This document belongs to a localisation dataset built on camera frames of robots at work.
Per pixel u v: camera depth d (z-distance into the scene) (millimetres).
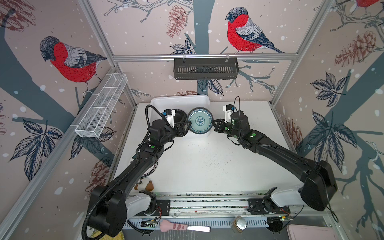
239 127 589
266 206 668
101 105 789
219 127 684
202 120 796
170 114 698
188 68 1067
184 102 1111
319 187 397
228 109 698
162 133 611
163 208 731
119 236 656
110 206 394
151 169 856
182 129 694
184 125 695
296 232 658
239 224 602
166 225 670
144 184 795
